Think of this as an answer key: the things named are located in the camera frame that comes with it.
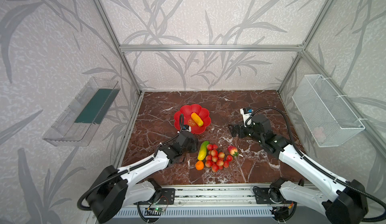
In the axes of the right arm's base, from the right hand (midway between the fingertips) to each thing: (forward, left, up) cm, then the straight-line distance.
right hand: (235, 118), depth 80 cm
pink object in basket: (-10, -40, +1) cm, 41 cm away
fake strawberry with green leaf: (-11, +1, -16) cm, 20 cm away
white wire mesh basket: (-10, -37, +13) cm, 40 cm away
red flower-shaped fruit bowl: (+18, +29, -17) cm, 39 cm away
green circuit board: (-39, +40, -19) cm, 59 cm away
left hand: (-6, +20, -11) cm, 24 cm away
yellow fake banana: (+11, +22, -16) cm, 29 cm away
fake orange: (-19, +20, -17) cm, 32 cm away
